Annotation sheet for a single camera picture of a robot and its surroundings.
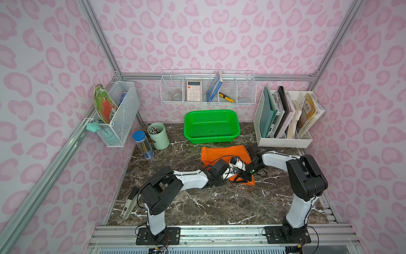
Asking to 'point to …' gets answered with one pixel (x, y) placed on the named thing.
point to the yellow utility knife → (227, 98)
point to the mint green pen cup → (157, 130)
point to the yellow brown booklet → (308, 108)
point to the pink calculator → (193, 91)
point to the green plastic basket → (211, 126)
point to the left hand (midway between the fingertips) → (221, 169)
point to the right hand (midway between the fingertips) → (236, 177)
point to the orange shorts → (211, 155)
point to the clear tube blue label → (143, 144)
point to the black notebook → (284, 101)
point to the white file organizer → (296, 132)
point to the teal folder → (267, 112)
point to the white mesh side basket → (114, 134)
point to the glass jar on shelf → (176, 96)
